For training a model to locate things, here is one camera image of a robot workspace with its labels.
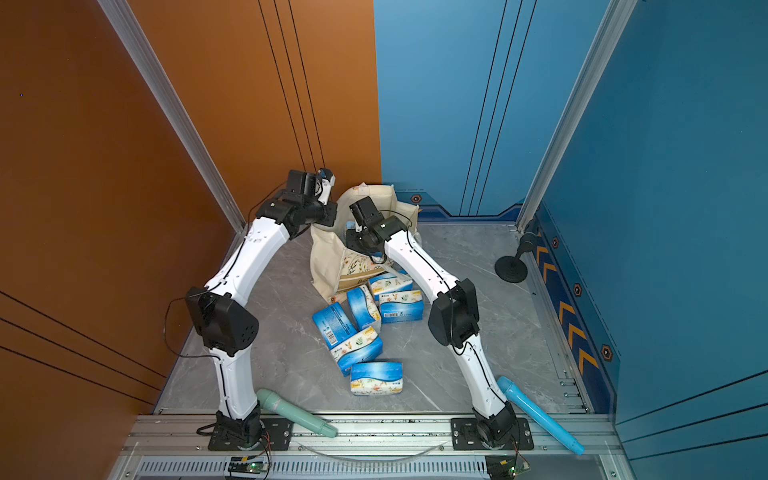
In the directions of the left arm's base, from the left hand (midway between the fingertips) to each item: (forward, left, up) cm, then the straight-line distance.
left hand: (335, 204), depth 88 cm
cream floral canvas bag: (-12, +1, -4) cm, 13 cm away
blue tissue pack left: (-29, 0, -20) cm, 35 cm away
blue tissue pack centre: (-23, -20, -20) cm, 36 cm away
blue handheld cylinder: (-43, -48, -24) cm, 69 cm away
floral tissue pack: (-35, -10, -19) cm, 42 cm away
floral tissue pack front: (-44, -14, -19) cm, 50 cm away
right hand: (-6, -5, -10) cm, 13 cm away
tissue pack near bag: (-16, -15, -19) cm, 29 cm away
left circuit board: (-61, +17, -30) cm, 70 cm away
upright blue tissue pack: (-24, -8, -19) cm, 32 cm away
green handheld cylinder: (-48, +14, -24) cm, 55 cm away
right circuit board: (-60, -45, -27) cm, 80 cm away
